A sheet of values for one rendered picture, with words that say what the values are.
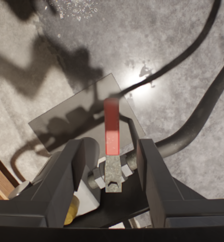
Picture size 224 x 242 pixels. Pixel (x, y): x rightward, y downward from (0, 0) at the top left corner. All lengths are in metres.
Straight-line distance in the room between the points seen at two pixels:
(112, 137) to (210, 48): 0.64
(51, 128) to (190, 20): 0.70
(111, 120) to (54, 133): 0.58
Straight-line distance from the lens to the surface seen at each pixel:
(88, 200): 0.33
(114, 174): 0.28
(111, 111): 0.23
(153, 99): 0.73
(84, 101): 0.72
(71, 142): 0.16
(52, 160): 0.49
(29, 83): 0.79
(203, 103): 0.37
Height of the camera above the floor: 0.71
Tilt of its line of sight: 73 degrees down
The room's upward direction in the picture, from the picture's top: 177 degrees counter-clockwise
